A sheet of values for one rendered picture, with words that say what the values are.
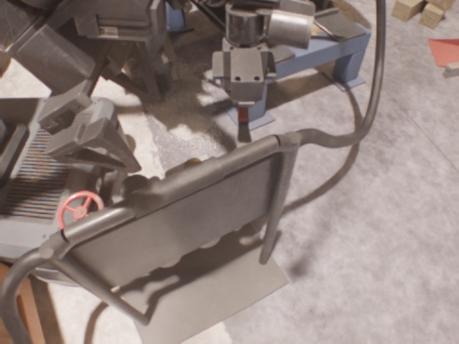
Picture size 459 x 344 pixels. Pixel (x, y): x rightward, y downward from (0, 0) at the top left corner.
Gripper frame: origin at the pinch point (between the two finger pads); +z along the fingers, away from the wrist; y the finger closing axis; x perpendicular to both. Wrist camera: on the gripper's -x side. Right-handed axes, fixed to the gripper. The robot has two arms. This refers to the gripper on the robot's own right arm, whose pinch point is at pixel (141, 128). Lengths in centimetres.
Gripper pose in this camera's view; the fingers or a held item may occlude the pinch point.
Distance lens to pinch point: 35.0
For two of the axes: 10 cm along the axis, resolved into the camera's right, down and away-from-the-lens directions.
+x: -8.6, 2.6, 4.4
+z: 5.0, 5.3, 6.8
